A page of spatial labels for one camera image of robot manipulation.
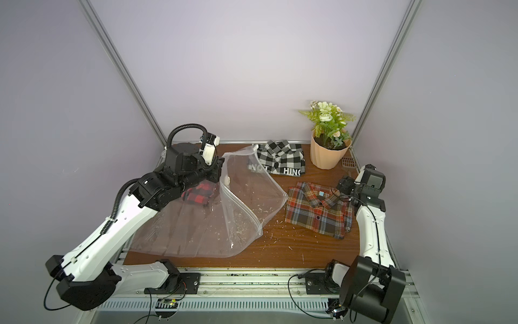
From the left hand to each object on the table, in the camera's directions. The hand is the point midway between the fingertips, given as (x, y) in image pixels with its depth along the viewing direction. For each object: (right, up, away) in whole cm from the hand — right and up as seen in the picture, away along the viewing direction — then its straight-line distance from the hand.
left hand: (225, 158), depth 66 cm
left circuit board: (-23, -55, +6) cm, 60 cm away
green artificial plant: (+43, +17, +24) cm, 52 cm away
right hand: (+50, -7, +15) cm, 53 cm away
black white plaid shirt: (+22, 0, +44) cm, 49 cm away
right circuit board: (+39, -55, +4) cm, 67 cm away
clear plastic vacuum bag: (-8, -28, +24) cm, 38 cm away
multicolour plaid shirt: (+38, -23, +23) cm, 50 cm away
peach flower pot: (+45, +1, +34) cm, 56 cm away
